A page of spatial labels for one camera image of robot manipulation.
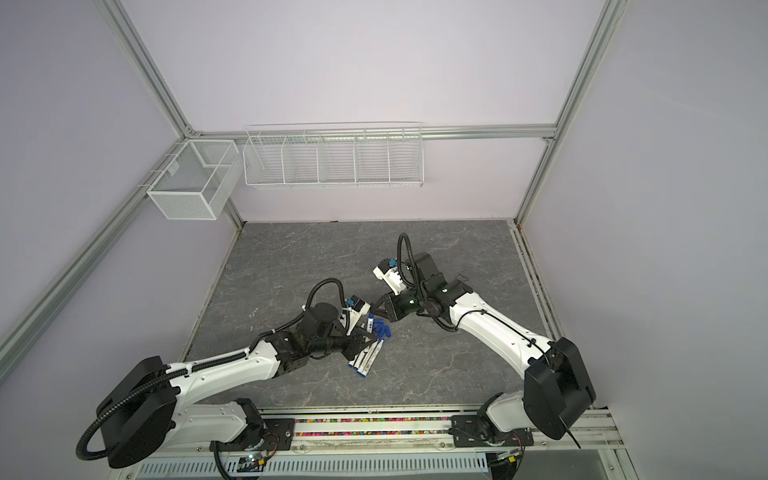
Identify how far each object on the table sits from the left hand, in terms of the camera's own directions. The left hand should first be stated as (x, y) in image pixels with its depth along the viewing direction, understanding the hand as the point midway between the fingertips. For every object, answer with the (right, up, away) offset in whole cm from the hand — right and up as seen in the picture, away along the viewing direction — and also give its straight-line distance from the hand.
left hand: (374, 338), depth 79 cm
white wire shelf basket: (-14, +55, +20) cm, 60 cm away
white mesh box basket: (-60, +47, +19) cm, 78 cm away
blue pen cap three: (+1, -2, +12) cm, 13 cm away
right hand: (0, +7, -2) cm, 7 cm away
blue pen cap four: (+3, -2, +12) cm, 13 cm away
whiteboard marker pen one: (-1, +4, -2) cm, 5 cm away
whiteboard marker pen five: (-1, -8, +7) cm, 10 cm away
